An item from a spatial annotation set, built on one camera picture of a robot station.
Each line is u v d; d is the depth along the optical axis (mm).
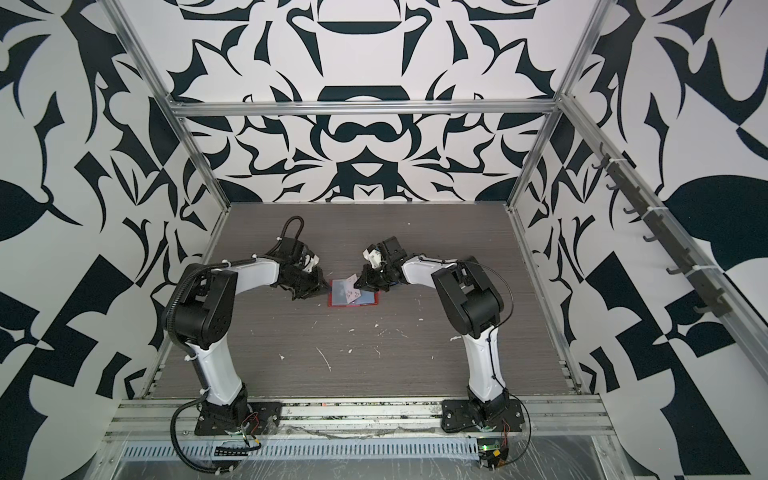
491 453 707
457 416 740
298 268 870
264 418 739
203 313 513
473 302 548
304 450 648
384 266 853
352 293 942
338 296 953
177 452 674
